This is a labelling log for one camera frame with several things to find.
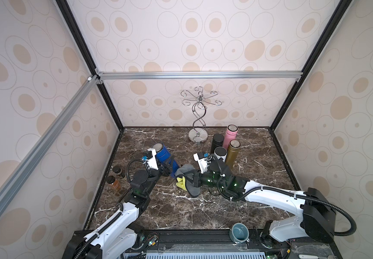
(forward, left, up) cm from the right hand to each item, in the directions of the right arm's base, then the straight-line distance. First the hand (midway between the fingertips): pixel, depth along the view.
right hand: (188, 172), depth 74 cm
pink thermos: (+26, -22, 0) cm, 34 cm away
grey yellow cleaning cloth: (-6, +1, +1) cm, 6 cm away
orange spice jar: (-1, +39, -14) cm, 42 cm away
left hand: (+6, +8, +5) cm, 11 cm away
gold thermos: (+16, -23, -4) cm, 28 cm away
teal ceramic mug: (-20, -25, -21) cm, 38 cm away
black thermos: (+20, -15, -1) cm, 25 cm away
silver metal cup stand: (+41, -4, -17) cm, 45 cm away
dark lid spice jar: (+5, +39, -11) cm, 41 cm away
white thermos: (+17, -17, -6) cm, 25 cm away
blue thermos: (+2, +11, +10) cm, 15 cm away
